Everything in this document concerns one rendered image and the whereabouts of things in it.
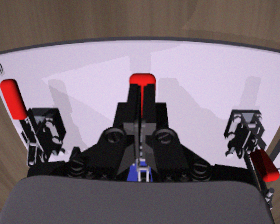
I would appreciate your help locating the blue rectangular block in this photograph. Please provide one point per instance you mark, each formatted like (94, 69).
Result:
(133, 175)

